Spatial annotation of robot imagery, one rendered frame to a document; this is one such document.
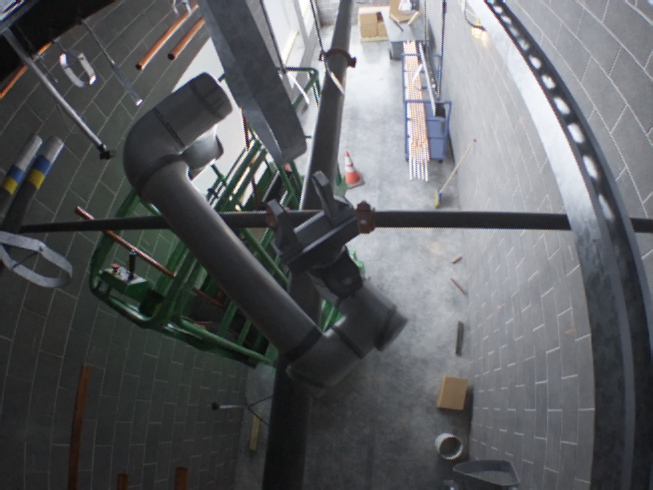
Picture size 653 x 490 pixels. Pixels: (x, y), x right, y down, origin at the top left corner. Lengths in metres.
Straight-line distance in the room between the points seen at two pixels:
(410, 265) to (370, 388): 1.84
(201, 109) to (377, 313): 0.52
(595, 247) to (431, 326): 4.30
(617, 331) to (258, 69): 0.33
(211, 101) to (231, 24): 0.44
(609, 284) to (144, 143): 0.70
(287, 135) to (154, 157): 0.40
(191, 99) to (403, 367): 4.13
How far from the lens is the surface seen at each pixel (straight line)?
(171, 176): 0.63
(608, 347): 0.28
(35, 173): 1.34
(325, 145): 0.97
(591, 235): 0.30
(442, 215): 0.75
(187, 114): 0.67
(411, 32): 7.80
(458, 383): 4.25
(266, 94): 0.26
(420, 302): 4.62
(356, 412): 4.42
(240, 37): 0.25
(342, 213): 0.48
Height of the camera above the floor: 4.40
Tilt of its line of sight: 61 degrees down
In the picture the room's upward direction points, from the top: 21 degrees counter-clockwise
